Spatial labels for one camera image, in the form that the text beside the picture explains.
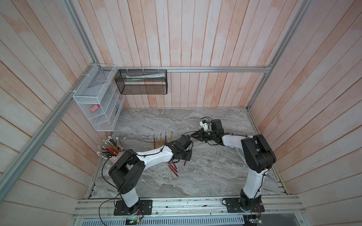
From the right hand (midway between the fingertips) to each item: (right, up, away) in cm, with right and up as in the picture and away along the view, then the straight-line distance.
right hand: (191, 135), depth 94 cm
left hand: (-3, -13, -6) cm, 15 cm away
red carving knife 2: (-13, -20, -6) cm, 24 cm away
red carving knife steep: (-11, -18, -6) cm, 22 cm away
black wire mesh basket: (-36, +39, +10) cm, 54 cm away
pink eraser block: (-58, +18, -12) cm, 62 cm away
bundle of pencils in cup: (-49, -7, -12) cm, 51 cm away
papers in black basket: (-37, +38, -4) cm, 53 cm away
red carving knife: (-5, -17, -8) cm, 19 cm away
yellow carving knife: (-24, -6, +6) cm, 26 cm away
